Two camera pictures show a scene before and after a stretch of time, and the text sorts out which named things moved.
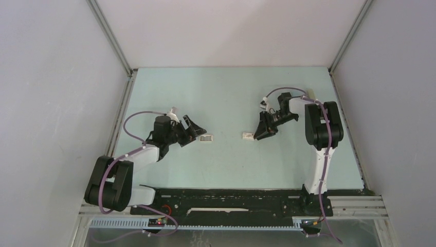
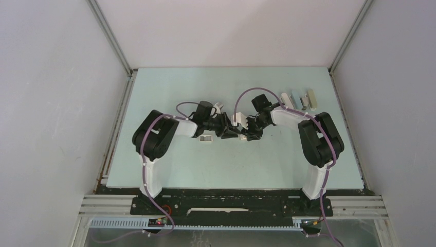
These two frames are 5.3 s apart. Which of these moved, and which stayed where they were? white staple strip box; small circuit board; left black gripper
Moved: left black gripper
Stayed: small circuit board; white staple strip box
